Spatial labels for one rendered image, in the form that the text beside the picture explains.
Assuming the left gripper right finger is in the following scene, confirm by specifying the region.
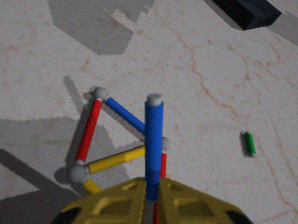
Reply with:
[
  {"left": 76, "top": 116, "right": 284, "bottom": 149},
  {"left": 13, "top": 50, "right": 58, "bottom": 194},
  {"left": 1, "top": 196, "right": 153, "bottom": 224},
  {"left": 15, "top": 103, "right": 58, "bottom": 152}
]
[{"left": 157, "top": 178, "right": 246, "bottom": 224}]

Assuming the blue rod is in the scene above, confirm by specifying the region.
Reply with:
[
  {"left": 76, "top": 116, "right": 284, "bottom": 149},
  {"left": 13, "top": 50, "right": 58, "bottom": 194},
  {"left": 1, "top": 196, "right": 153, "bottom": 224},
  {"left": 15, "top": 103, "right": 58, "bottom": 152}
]
[
  {"left": 145, "top": 93, "right": 164, "bottom": 204},
  {"left": 104, "top": 96, "right": 145, "bottom": 135}
]

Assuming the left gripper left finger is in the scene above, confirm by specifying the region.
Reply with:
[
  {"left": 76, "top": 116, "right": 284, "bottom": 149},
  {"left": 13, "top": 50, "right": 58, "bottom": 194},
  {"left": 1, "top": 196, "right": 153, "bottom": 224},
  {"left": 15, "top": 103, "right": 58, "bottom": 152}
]
[{"left": 61, "top": 177, "right": 147, "bottom": 224}]

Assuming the short green rod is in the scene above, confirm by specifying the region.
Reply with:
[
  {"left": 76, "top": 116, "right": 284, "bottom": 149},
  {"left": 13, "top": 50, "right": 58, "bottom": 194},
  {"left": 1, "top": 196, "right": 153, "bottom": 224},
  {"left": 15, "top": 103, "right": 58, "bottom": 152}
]
[{"left": 244, "top": 131, "right": 256, "bottom": 158}]

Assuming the yellow rod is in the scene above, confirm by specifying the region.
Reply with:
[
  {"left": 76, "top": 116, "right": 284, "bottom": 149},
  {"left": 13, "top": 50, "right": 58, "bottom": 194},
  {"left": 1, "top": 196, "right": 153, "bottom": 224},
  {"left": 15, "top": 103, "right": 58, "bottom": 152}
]
[
  {"left": 84, "top": 146, "right": 145, "bottom": 175},
  {"left": 80, "top": 177, "right": 102, "bottom": 194}
]

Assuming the red rod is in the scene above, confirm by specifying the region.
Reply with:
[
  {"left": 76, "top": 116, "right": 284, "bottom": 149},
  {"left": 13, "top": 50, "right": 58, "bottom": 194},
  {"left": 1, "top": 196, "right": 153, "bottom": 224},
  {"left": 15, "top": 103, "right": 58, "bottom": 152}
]
[
  {"left": 153, "top": 150, "right": 167, "bottom": 224},
  {"left": 75, "top": 98, "right": 102, "bottom": 166}
]

